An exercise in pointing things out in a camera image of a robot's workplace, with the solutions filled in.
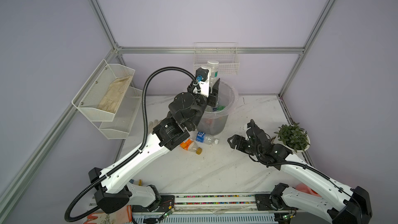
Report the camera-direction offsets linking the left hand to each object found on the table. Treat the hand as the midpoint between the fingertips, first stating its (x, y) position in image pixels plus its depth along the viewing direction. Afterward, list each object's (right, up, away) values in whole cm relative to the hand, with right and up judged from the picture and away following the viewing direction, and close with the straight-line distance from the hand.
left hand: (210, 78), depth 55 cm
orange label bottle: (-11, -33, +36) cm, 50 cm away
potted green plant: (+43, -25, +21) cm, 54 cm away
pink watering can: (+29, -37, -6) cm, 47 cm away
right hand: (+12, -28, +22) cm, 38 cm away
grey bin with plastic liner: (+3, -17, +28) cm, 33 cm away
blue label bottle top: (-1, -29, +38) cm, 48 cm away
